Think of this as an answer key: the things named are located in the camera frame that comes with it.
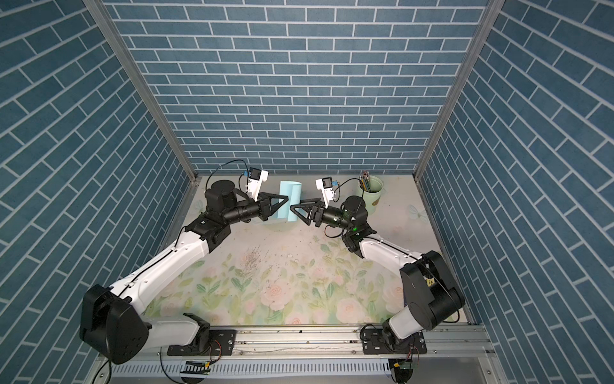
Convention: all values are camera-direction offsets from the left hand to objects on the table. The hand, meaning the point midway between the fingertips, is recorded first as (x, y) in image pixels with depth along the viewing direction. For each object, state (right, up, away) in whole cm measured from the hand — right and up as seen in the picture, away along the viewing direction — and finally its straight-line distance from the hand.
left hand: (292, 201), depth 71 cm
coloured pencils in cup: (+26, +9, +25) cm, 38 cm away
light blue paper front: (+1, +3, -3) cm, 4 cm away
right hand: (+1, -3, +2) cm, 3 cm away
